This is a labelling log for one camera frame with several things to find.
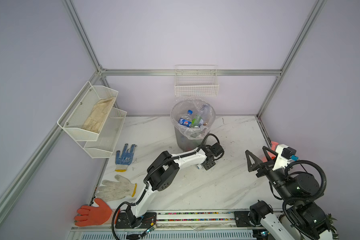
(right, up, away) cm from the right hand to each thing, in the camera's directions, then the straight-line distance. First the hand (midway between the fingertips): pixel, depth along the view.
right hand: (254, 148), depth 58 cm
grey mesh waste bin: (-28, -2, +39) cm, 48 cm away
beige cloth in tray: (-75, +11, +18) cm, 78 cm away
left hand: (-15, -12, +34) cm, 39 cm away
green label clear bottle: (-21, +12, +27) cm, 37 cm away
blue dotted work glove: (-68, -14, +37) cm, 78 cm away
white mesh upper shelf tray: (-81, +13, +19) cm, 85 cm away
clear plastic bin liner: (-31, +21, +34) cm, 50 cm away
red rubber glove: (-77, -36, +16) cm, 86 cm away
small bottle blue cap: (-27, +13, +30) cm, 42 cm away
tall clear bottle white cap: (-15, +19, +32) cm, 40 cm away
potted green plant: (+28, -30, -1) cm, 41 cm away
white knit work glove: (-69, -27, +25) cm, 79 cm away
